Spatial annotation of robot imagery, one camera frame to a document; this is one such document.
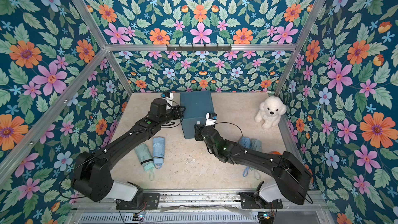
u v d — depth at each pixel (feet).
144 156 2.82
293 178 1.33
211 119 2.26
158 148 2.90
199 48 3.06
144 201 2.40
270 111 2.90
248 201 2.41
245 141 2.91
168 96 2.43
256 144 2.88
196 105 2.80
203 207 2.38
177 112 2.41
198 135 2.42
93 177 1.38
